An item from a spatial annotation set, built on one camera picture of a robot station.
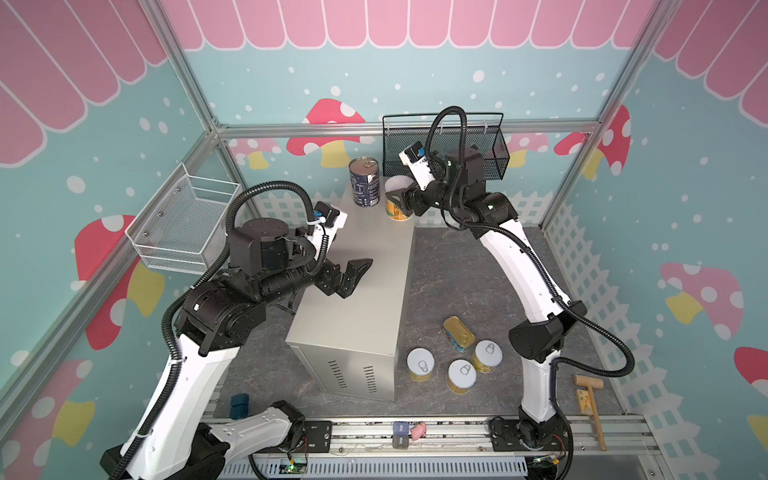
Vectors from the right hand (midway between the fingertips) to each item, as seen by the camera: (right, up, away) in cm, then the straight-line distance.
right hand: (400, 182), depth 71 cm
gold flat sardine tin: (+18, -41, +16) cm, 47 cm away
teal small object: (-42, -57, +7) cm, 72 cm away
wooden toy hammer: (+53, -52, +10) cm, 75 cm away
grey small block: (0, -62, +2) cm, 62 cm away
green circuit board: (-26, -69, +2) cm, 74 cm away
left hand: (-10, -18, -14) cm, 25 cm away
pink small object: (+5, -61, +3) cm, 61 cm away
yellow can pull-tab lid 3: (+17, -50, +8) cm, 53 cm away
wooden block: (+49, -57, +8) cm, 76 cm away
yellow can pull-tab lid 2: (+6, -47, +10) cm, 48 cm away
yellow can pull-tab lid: (+25, -45, +12) cm, 53 cm away
